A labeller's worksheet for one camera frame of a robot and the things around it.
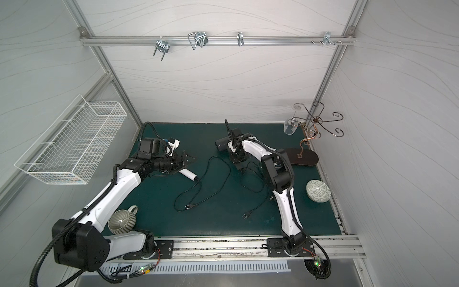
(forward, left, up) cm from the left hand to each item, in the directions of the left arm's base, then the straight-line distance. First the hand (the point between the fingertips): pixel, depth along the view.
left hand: (192, 162), depth 77 cm
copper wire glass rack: (+17, -55, +9) cm, 58 cm away
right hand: (+15, -19, -19) cm, 31 cm away
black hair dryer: (+23, -11, -15) cm, 30 cm away
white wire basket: (-2, +45, +11) cm, 47 cm away
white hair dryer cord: (-12, +2, -20) cm, 23 cm away
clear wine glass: (+26, -49, -2) cm, 56 cm away
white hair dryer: (+5, +6, -19) cm, 20 cm away
